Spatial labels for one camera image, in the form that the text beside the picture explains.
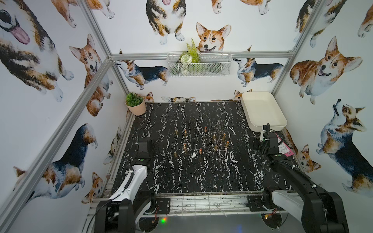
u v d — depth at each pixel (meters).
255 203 0.73
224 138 0.99
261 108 1.20
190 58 0.82
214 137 0.99
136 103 1.04
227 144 0.93
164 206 0.73
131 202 0.42
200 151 0.88
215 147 0.94
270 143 0.65
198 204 0.75
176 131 1.02
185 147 0.93
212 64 0.92
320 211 0.40
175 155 0.92
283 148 0.95
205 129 1.01
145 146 0.65
